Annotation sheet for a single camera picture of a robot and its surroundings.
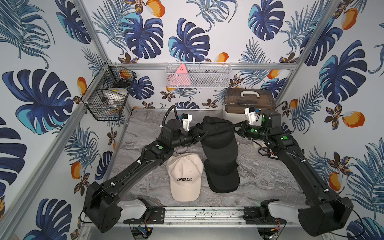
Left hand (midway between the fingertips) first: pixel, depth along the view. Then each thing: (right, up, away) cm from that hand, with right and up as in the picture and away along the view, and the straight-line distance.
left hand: (208, 130), depth 67 cm
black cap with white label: (+10, -28, +18) cm, 34 cm away
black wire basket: (-51, +19, +11) cm, 56 cm away
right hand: (+11, +2, +6) cm, 13 cm away
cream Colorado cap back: (-11, -21, +9) cm, 26 cm away
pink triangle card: (-14, +31, +23) cm, 41 cm away
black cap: (+6, -7, +5) cm, 11 cm away
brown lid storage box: (+21, +19, +31) cm, 42 cm away
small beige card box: (+19, -6, -4) cm, 21 cm away
